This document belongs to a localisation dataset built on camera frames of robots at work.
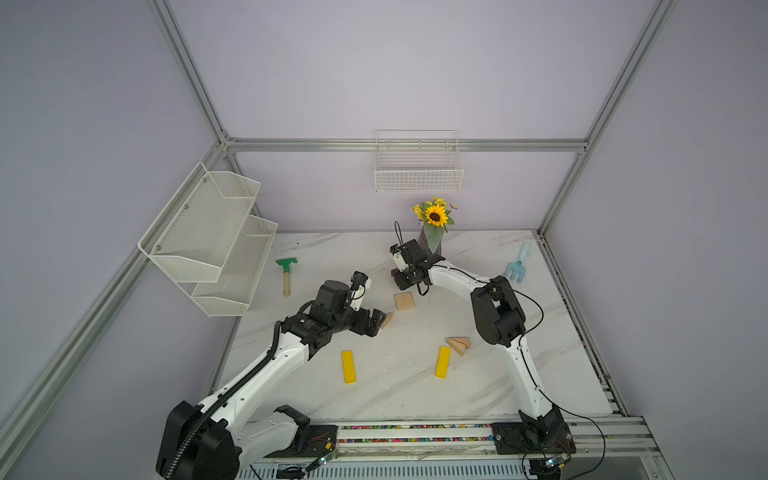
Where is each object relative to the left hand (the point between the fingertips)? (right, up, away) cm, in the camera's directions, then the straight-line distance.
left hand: (368, 314), depth 81 cm
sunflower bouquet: (+20, +28, +9) cm, 36 cm away
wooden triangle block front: (+27, -11, +7) cm, 30 cm away
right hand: (+11, +8, +25) cm, 28 cm away
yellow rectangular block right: (+21, -15, +5) cm, 27 cm away
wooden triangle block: (+6, -4, +17) cm, 18 cm away
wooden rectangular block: (+11, +2, +18) cm, 21 cm away
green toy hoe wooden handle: (-33, +14, +29) cm, 46 cm away
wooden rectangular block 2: (+11, -1, +17) cm, 21 cm away
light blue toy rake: (+54, +12, +29) cm, 63 cm away
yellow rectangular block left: (-6, -16, +4) cm, 18 cm away
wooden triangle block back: (+28, -9, +7) cm, 30 cm away
